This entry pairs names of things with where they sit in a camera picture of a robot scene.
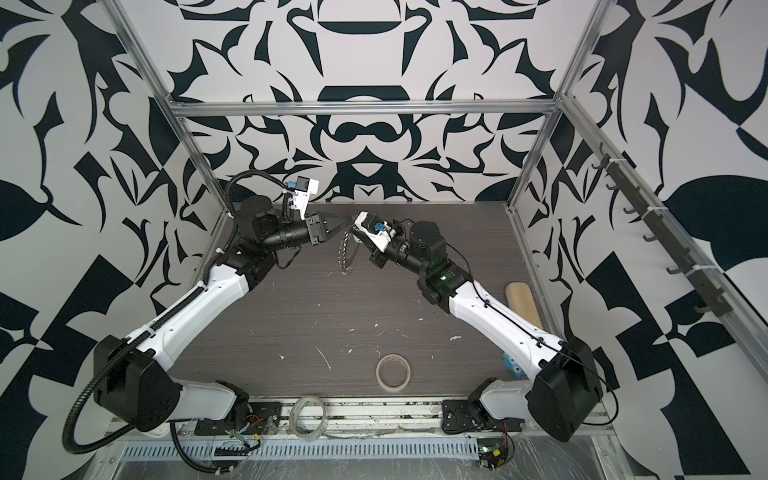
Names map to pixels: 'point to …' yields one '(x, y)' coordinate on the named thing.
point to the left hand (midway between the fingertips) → (354, 213)
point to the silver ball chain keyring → (341, 256)
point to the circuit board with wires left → (246, 419)
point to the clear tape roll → (293, 418)
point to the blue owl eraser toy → (513, 366)
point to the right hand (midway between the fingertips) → (358, 224)
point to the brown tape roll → (393, 357)
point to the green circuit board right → (495, 452)
